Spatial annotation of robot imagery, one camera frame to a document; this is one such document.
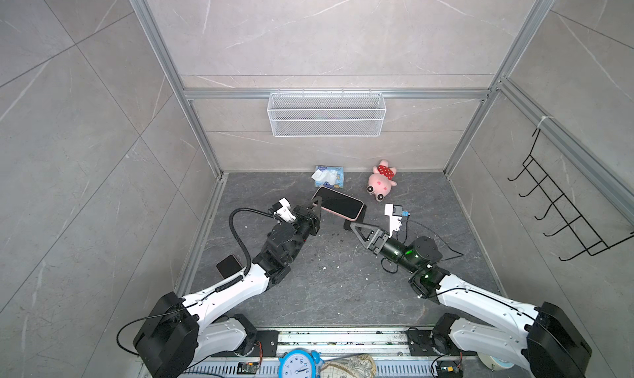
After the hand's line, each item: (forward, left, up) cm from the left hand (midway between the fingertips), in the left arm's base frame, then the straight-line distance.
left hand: (323, 192), depth 70 cm
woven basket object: (-39, -10, -29) cm, 50 cm away
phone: (-2, -5, -3) cm, 6 cm away
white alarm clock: (-41, -46, -26) cm, 66 cm away
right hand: (-9, -8, -4) cm, 13 cm away
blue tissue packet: (+32, -5, -27) cm, 42 cm away
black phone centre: (-5, -7, -3) cm, 9 cm away
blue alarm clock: (-38, +8, -30) cm, 49 cm away
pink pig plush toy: (+26, -27, -26) cm, 45 cm away
